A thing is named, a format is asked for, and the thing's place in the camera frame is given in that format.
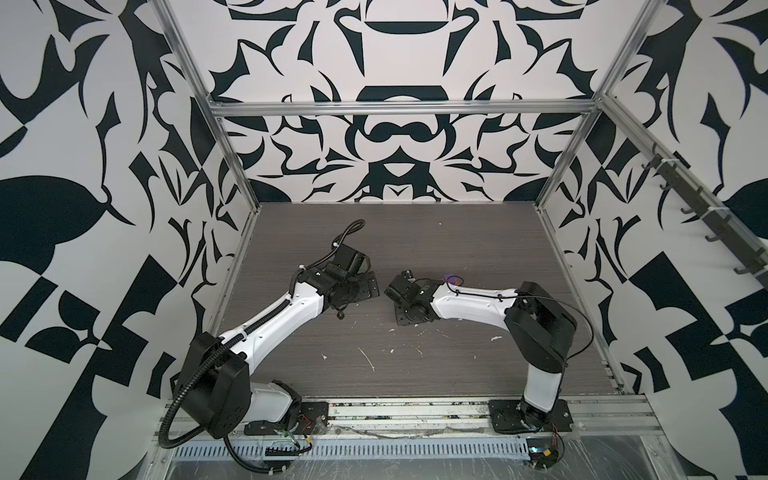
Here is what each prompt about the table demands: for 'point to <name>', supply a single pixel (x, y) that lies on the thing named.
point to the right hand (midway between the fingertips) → (404, 314)
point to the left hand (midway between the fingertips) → (366, 284)
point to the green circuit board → (542, 453)
